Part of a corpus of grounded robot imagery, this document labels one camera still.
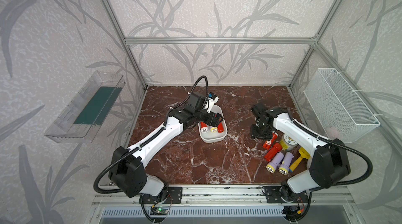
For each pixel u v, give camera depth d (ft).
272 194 2.42
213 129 3.08
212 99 2.28
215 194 2.47
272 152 2.81
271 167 2.63
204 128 3.07
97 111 1.98
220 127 3.09
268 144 2.91
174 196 2.41
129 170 1.32
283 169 2.58
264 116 2.01
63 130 1.90
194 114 1.99
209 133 3.07
